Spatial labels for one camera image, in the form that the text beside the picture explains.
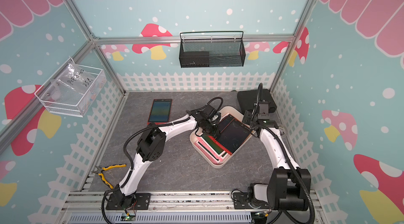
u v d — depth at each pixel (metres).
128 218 0.72
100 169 0.84
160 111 1.11
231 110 1.00
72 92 0.73
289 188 0.41
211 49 0.93
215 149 0.90
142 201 0.74
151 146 0.57
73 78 0.72
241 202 0.74
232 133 0.96
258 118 0.64
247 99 1.12
